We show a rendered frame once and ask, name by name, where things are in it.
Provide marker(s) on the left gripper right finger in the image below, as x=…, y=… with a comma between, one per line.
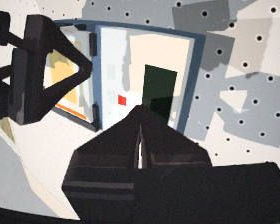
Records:
x=166, y=147

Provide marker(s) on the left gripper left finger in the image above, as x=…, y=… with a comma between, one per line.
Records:
x=114, y=146

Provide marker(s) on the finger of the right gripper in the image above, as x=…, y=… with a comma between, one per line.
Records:
x=42, y=35
x=17, y=42

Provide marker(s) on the white cassette with yellow panel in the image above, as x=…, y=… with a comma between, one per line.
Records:
x=58, y=67

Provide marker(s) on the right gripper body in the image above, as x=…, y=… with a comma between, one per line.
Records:
x=19, y=94

